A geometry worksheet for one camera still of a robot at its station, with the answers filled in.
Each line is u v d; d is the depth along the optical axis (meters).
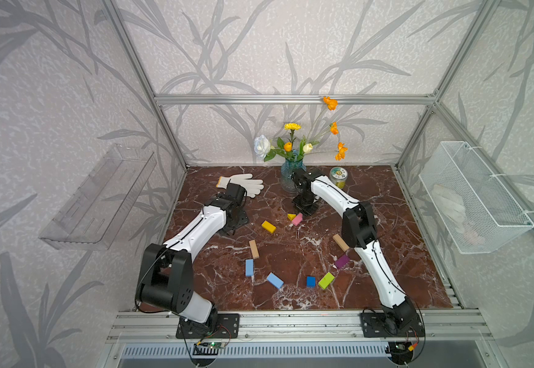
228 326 0.73
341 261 0.87
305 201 0.89
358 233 0.66
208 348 0.72
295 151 0.99
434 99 0.94
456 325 0.75
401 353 0.71
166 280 0.43
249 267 0.86
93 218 0.68
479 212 0.61
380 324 0.72
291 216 0.99
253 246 0.91
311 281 0.81
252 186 1.12
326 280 0.83
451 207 0.77
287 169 1.02
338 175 1.05
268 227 0.97
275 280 0.83
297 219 0.99
